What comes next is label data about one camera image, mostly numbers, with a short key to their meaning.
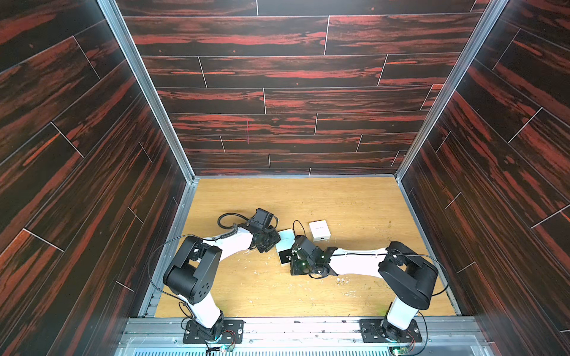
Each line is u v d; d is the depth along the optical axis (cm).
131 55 75
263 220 75
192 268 50
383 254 50
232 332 73
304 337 74
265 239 79
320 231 96
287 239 94
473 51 75
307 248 70
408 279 46
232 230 61
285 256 88
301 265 77
